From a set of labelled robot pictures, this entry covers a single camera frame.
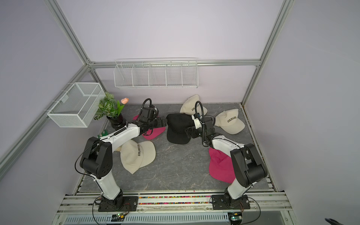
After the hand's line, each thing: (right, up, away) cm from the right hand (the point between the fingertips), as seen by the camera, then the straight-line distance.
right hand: (190, 127), depth 92 cm
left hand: (-19, +4, +1) cm, 19 cm away
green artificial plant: (-49, +13, -10) cm, 51 cm away
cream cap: (-34, -17, -7) cm, 39 cm away
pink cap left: (-23, -3, -12) cm, 26 cm away
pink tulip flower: (-41, +17, -6) cm, 45 cm away
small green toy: (-62, -5, +9) cm, 63 cm away
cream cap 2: (-1, +16, +20) cm, 25 cm away
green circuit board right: (+23, -46, -20) cm, 56 cm away
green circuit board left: (-38, -46, -20) cm, 63 cm away
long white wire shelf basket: (-22, +38, +6) cm, 44 cm away
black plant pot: (-49, +3, 0) cm, 49 cm away
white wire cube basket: (-68, +13, -10) cm, 70 cm away
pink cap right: (+19, -24, -8) cm, 31 cm away
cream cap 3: (+30, +3, +12) cm, 33 cm away
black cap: (-9, +2, +1) cm, 9 cm away
